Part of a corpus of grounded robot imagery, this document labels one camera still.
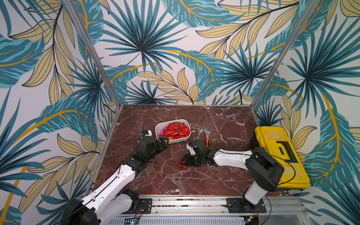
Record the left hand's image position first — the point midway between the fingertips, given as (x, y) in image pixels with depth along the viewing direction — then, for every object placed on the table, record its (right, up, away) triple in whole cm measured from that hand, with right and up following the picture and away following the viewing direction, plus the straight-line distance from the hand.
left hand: (164, 144), depth 81 cm
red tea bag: (+8, -13, +5) cm, 17 cm away
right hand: (+10, -12, +6) cm, 17 cm away
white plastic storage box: (+5, +7, +14) cm, 17 cm away
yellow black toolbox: (+63, +2, 0) cm, 63 cm away
